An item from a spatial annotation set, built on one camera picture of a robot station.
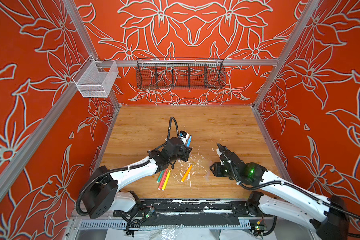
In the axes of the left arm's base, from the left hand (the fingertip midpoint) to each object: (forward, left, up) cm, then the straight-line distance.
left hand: (190, 147), depth 81 cm
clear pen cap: (-12, -11, -14) cm, 21 cm away
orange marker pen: (-10, +2, -13) cm, 17 cm away
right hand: (-10, -10, -4) cm, 15 cm away
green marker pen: (-12, +16, -13) cm, 24 cm away
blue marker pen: (+1, +1, +5) cm, 5 cm away
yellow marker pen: (-14, +13, -13) cm, 23 cm away
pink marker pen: (-14, +15, -13) cm, 24 cm away
